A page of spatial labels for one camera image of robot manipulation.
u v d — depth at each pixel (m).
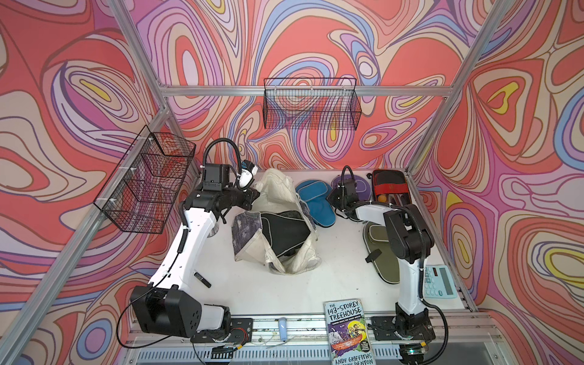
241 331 0.72
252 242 0.75
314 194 1.05
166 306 0.38
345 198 0.82
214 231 0.96
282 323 0.72
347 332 0.71
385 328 0.73
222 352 0.72
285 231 0.87
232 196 0.64
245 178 0.67
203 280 0.84
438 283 0.81
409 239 0.55
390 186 1.08
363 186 1.11
